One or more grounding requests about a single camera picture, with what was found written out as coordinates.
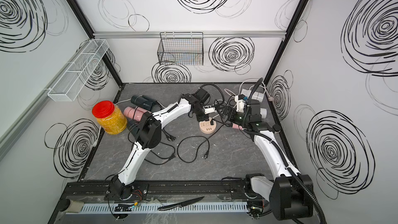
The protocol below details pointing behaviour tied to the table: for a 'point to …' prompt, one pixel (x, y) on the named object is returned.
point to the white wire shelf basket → (69, 85)
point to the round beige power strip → (205, 127)
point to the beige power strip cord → (269, 97)
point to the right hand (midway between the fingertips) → (223, 112)
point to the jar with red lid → (110, 117)
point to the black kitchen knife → (180, 204)
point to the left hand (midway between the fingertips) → (207, 116)
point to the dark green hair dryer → (145, 101)
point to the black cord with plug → (207, 153)
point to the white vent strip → (153, 208)
